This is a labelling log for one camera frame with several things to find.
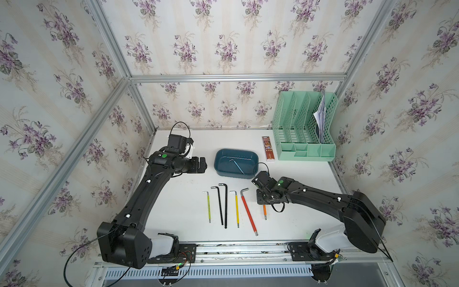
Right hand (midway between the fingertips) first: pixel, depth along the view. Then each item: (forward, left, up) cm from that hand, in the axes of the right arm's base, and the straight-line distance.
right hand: (262, 199), depth 85 cm
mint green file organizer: (+56, -35, -3) cm, 65 cm away
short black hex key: (0, +21, -3) cm, 21 cm away
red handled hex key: (+3, +10, -3) cm, 11 cm away
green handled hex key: (-3, +26, -3) cm, 27 cm away
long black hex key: (-2, +18, -3) cm, 18 cm away
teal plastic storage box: (+22, +13, -3) cm, 26 cm away
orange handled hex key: (-6, -1, 0) cm, 6 cm away
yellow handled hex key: (-3, +12, -4) cm, 13 cm away
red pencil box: (+33, -7, -2) cm, 34 cm away
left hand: (+8, +30, +16) cm, 35 cm away
